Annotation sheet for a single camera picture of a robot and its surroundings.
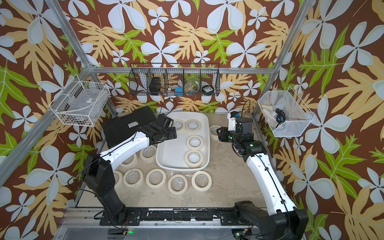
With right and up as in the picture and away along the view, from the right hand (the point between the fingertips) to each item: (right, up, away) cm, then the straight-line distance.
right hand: (219, 129), depth 76 cm
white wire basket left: (-73, +15, +2) cm, 75 cm away
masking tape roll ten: (-12, -9, +25) cm, 29 cm away
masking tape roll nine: (-22, -32, +9) cm, 40 cm away
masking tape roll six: (-13, +3, +35) cm, 37 cm away
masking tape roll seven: (-35, -29, +11) cm, 47 cm away
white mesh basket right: (+39, +7, -3) cm, 40 cm away
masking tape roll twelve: (-8, -31, +10) cm, 33 cm away
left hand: (-26, -1, +12) cm, 28 cm away
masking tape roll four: (-50, -30, +12) cm, 59 cm away
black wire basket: (-25, +33, +21) cm, 47 cm away
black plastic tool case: (-66, 0, +27) cm, 71 cm away
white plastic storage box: (-28, -16, +20) cm, 38 cm away
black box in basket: (-39, +30, +22) cm, 54 cm away
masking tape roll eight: (+1, -4, +27) cm, 27 cm away
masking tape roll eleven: (-13, -19, +18) cm, 29 cm away
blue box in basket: (-22, +24, +18) cm, 38 cm away
